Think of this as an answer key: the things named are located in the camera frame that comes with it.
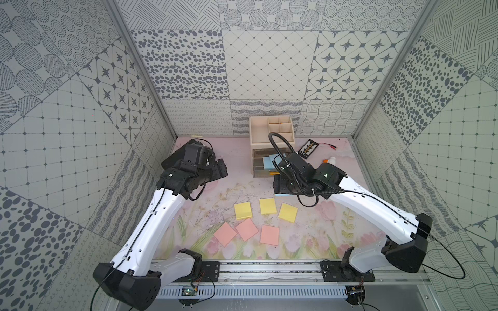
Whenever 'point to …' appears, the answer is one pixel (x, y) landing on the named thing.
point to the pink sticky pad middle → (246, 229)
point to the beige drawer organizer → (260, 127)
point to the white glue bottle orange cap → (332, 160)
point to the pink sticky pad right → (270, 234)
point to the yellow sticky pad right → (288, 212)
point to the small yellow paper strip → (196, 136)
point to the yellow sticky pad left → (243, 210)
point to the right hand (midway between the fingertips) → (283, 186)
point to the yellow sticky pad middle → (268, 205)
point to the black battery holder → (310, 147)
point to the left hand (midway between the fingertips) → (222, 169)
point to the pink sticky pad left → (225, 234)
